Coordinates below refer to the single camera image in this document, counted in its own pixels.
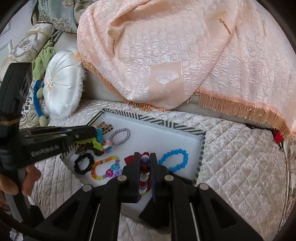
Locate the multicolour bead bracelet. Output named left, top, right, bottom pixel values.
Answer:
left=138, top=172, right=151, bottom=200

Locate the green blue bead bracelet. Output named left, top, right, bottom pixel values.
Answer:
left=76, top=128, right=113, bottom=154

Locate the left hand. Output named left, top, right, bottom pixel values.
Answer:
left=1, top=164, right=41, bottom=211

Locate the striped white tray box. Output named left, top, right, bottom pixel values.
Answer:
left=59, top=107, right=207, bottom=218

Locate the red velvet bow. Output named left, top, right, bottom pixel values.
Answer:
left=124, top=151, right=151, bottom=202

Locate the brown scrunchie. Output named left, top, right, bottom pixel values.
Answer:
left=75, top=144, right=104, bottom=156

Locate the cream quilted mattress cover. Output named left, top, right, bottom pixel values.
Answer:
left=29, top=100, right=287, bottom=240

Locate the white round satin cushion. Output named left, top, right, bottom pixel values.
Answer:
left=43, top=50, right=85, bottom=119

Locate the green fabric toy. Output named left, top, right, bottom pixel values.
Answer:
left=31, top=42, right=55, bottom=81

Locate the leopard print bow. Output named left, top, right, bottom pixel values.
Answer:
left=96, top=121, right=113, bottom=135

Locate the embroidered cream bolster pillow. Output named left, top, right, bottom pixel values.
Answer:
left=1, top=23, right=56, bottom=82

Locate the red small object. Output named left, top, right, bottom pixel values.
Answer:
left=272, top=130, right=283, bottom=145

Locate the teal embroidered pillow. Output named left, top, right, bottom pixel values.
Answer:
left=31, top=0, right=94, bottom=34

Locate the peach fringed bedspread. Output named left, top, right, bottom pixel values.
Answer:
left=77, top=1, right=295, bottom=138

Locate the rainbow bead bracelet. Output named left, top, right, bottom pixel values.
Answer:
left=90, top=155, right=123, bottom=181

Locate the black bead bracelet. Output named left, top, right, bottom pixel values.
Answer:
left=73, top=152, right=95, bottom=175

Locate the blue cord loop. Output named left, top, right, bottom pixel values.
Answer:
left=33, top=79, right=50, bottom=127

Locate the silver lilac woven bracelet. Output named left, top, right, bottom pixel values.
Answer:
left=108, top=127, right=132, bottom=146

